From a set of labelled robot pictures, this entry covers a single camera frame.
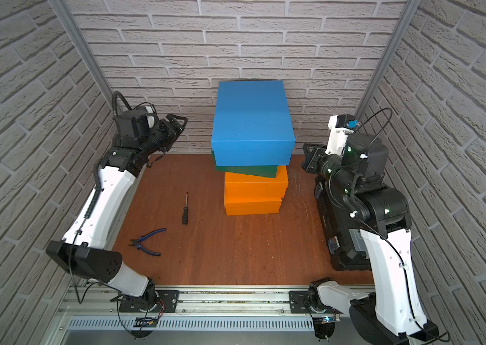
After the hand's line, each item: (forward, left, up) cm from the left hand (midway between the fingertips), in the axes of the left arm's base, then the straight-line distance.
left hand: (189, 120), depth 70 cm
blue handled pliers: (-25, +25, -44) cm, 56 cm away
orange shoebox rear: (-13, -22, -35) cm, 43 cm away
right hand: (-18, -35, +5) cm, 40 cm away
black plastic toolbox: (-30, -54, -28) cm, 68 cm away
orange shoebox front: (-11, -19, -24) cm, 32 cm away
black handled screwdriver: (-10, +9, -44) cm, 46 cm away
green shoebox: (-7, -26, -17) cm, 32 cm away
